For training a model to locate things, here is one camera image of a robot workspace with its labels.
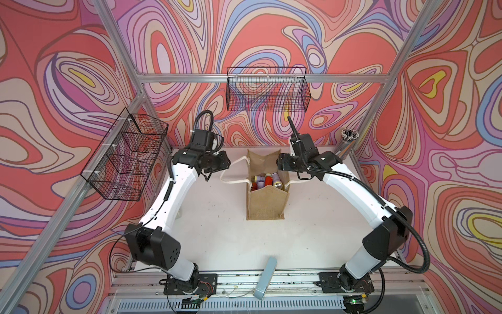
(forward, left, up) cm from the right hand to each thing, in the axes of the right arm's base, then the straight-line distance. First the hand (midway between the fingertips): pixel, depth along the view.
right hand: (285, 166), depth 81 cm
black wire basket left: (-3, +65, +6) cm, 66 cm away
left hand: (0, +23, +3) cm, 23 cm away
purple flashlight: (+1, +10, -12) cm, 16 cm away
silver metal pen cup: (+24, -38, -7) cm, 45 cm away
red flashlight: (+2, +6, -12) cm, 14 cm away
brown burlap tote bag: (-10, +7, -13) cm, 18 cm away
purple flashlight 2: (+1, +2, -12) cm, 13 cm away
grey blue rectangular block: (-41, +12, -19) cm, 47 cm away
